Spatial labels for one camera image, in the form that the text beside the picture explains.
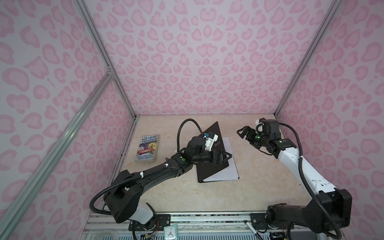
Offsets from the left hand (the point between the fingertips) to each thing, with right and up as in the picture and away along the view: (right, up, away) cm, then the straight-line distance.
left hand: (228, 154), depth 72 cm
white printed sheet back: (+5, -15, +19) cm, 25 cm away
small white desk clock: (-27, -36, -3) cm, 45 cm away
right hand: (+10, +10, +8) cm, 16 cm away
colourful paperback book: (-47, -1, +26) cm, 54 cm away
